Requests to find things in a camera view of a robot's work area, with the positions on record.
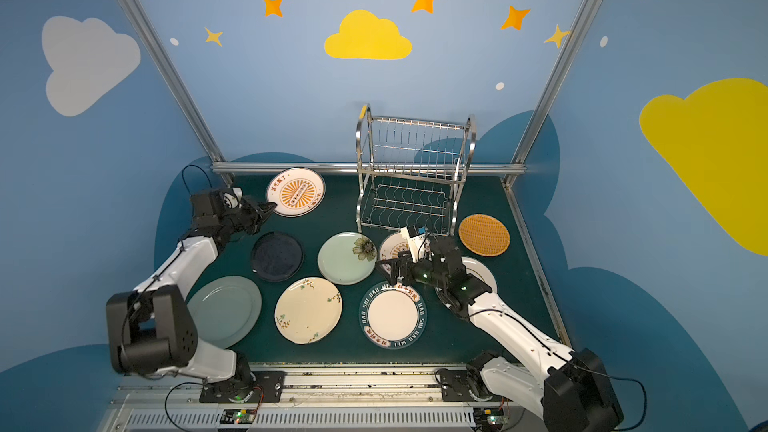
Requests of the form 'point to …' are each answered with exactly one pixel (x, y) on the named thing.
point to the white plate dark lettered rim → (393, 317)
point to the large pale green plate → (226, 310)
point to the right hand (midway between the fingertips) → (390, 256)
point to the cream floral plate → (308, 310)
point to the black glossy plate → (277, 256)
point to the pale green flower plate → (347, 258)
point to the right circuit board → (489, 417)
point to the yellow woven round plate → (484, 235)
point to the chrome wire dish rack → (410, 173)
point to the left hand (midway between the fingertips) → (280, 203)
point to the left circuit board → (237, 416)
